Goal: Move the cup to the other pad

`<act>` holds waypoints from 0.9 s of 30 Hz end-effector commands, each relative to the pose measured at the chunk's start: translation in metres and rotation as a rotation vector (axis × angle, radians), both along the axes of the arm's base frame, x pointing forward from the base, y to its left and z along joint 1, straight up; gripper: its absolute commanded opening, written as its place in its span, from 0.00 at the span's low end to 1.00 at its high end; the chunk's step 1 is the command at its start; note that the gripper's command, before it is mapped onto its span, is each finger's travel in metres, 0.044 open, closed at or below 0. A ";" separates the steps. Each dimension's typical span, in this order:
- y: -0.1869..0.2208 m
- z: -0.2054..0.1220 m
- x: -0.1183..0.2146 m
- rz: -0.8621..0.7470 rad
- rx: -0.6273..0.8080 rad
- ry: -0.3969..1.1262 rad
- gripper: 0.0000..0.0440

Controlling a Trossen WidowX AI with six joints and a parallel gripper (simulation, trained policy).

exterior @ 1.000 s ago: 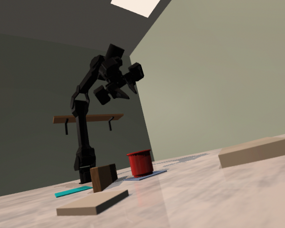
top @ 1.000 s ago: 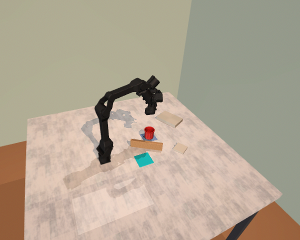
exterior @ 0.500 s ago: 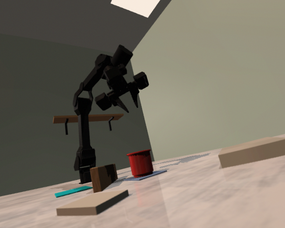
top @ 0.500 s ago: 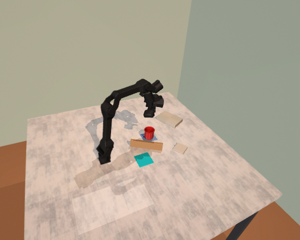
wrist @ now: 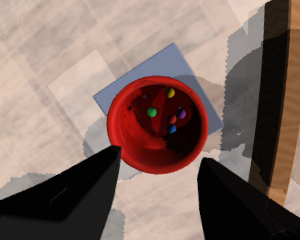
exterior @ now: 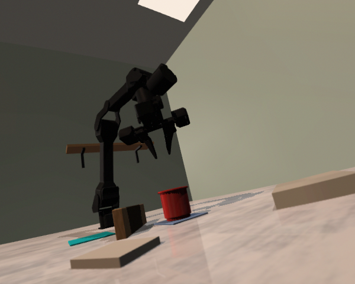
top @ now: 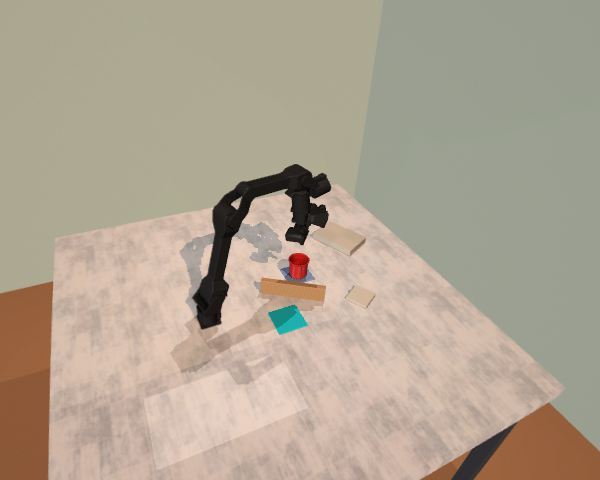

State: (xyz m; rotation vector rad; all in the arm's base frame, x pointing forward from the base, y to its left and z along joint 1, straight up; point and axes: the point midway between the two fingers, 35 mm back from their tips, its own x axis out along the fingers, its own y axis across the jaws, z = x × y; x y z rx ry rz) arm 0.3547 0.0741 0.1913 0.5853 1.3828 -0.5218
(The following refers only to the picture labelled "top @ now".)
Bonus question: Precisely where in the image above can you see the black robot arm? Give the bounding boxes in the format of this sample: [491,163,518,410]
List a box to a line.
[193,164,331,330]

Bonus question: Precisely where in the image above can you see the tan rectangular block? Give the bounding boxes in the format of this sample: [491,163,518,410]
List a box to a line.
[313,221,366,256]

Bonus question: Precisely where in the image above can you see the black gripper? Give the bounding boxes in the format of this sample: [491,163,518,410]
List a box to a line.
[285,203,318,245]

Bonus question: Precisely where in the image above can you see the tan flat slab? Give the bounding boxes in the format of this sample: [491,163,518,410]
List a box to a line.
[346,285,376,308]

